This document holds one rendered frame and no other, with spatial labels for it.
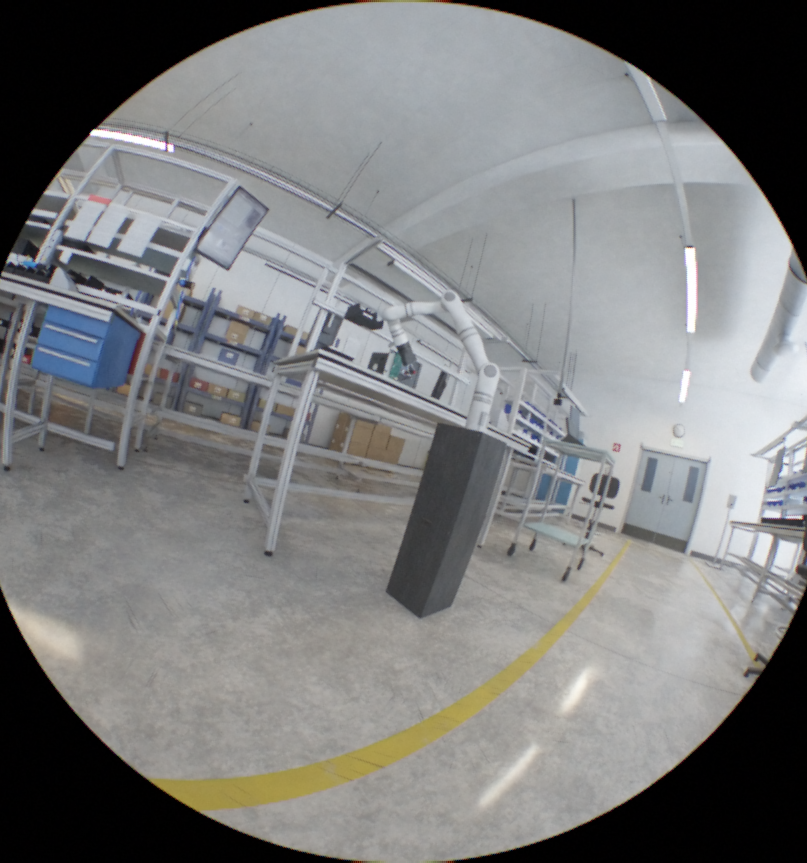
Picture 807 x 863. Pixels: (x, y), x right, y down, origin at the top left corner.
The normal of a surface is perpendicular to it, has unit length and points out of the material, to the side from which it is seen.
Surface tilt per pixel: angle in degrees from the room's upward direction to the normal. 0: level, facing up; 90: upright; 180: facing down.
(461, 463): 90
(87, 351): 90
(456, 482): 90
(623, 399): 90
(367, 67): 180
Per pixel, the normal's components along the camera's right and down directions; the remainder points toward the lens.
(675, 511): -0.74, -0.23
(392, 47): -0.28, 0.96
